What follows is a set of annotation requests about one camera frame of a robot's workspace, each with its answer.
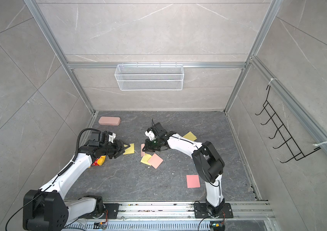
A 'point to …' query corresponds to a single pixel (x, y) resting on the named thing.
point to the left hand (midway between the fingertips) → (129, 145)
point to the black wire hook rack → (288, 140)
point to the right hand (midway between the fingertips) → (144, 150)
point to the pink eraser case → (109, 121)
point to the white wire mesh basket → (149, 77)
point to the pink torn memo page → (155, 161)
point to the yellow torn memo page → (145, 159)
